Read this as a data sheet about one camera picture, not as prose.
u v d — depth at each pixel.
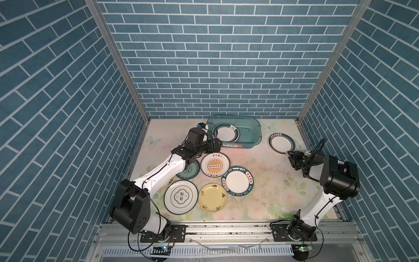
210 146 0.74
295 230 0.69
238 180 0.91
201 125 0.74
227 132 1.12
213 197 0.83
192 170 0.94
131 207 0.42
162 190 0.87
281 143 1.08
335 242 0.75
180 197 0.84
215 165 0.96
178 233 0.74
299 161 0.91
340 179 0.52
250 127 1.15
